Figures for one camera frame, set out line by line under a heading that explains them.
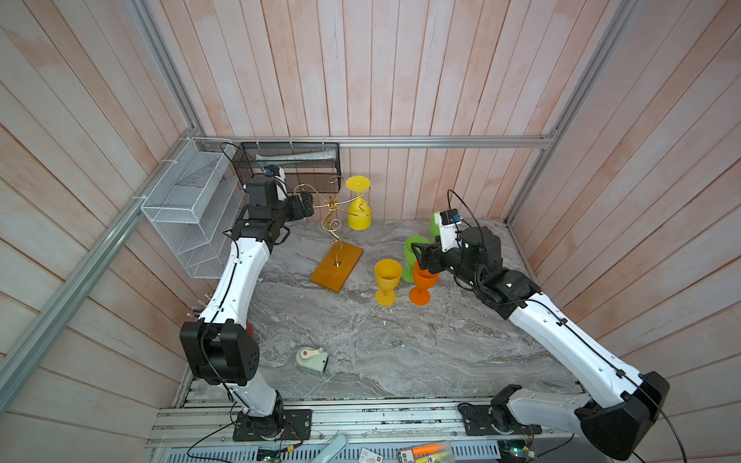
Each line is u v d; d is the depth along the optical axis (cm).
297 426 73
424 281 86
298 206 72
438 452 70
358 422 75
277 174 69
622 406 38
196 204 75
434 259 64
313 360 79
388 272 93
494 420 68
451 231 61
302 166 91
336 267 106
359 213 90
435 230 62
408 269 84
